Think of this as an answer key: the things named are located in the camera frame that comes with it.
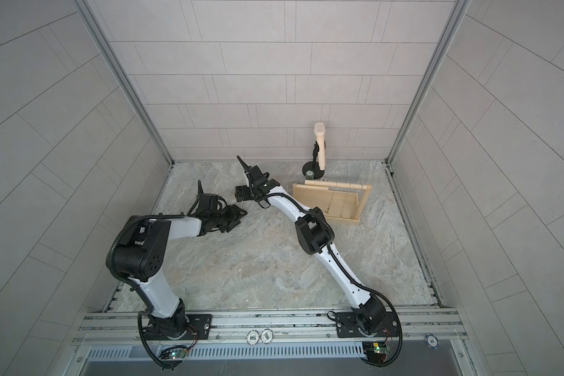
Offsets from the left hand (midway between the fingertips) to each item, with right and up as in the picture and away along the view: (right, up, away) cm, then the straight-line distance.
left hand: (248, 214), depth 97 cm
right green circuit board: (+43, -36, -29) cm, 63 cm away
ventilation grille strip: (-23, -35, -31) cm, 52 cm away
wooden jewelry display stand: (+40, +4, +6) cm, 41 cm away
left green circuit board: (-15, -35, -32) cm, 49 cm away
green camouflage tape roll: (+26, +16, +8) cm, 32 cm away
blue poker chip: (+60, -34, -28) cm, 74 cm away
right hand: (-3, +8, +8) cm, 12 cm away
